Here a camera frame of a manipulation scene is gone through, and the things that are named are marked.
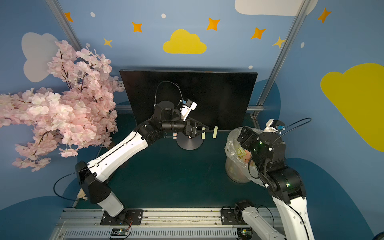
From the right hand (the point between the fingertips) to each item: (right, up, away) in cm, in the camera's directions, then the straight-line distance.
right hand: (252, 130), depth 60 cm
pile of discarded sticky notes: (+6, -15, +28) cm, 32 cm away
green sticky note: (-11, -1, +26) cm, 28 cm away
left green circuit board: (-61, -50, +11) cm, 79 cm away
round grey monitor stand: (-30, -10, +44) cm, 54 cm away
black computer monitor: (+1, +23, +57) cm, 61 cm away
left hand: (-19, +3, +5) cm, 20 cm away
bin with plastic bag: (-2, -21, +16) cm, 26 cm away
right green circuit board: (+2, -51, +13) cm, 53 cm away
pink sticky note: (-27, -6, +47) cm, 54 cm away
